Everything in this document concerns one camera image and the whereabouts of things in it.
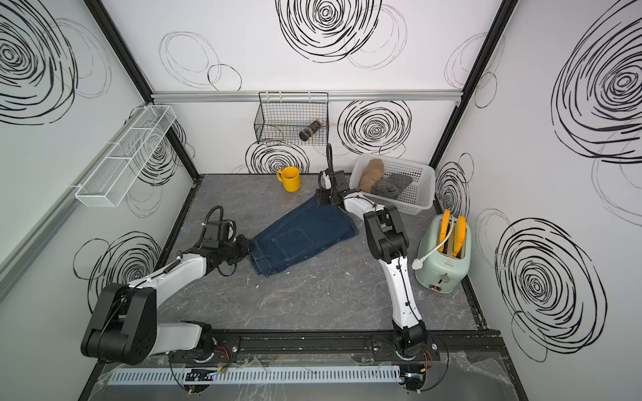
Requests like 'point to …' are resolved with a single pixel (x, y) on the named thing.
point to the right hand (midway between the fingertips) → (324, 193)
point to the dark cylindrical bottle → (311, 129)
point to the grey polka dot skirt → (392, 185)
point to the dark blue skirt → (299, 235)
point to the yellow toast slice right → (460, 239)
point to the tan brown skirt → (373, 174)
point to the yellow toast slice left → (444, 229)
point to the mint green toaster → (441, 272)
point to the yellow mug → (291, 178)
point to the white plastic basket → (416, 197)
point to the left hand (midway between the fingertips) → (254, 244)
